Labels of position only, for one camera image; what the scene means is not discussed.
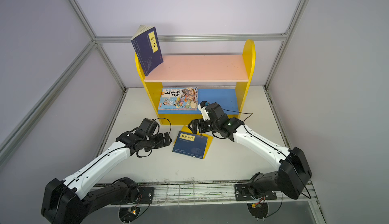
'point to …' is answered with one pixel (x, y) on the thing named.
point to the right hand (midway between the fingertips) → (196, 122)
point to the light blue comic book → (185, 98)
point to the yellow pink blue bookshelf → (221, 81)
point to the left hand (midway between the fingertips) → (164, 138)
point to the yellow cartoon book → (186, 129)
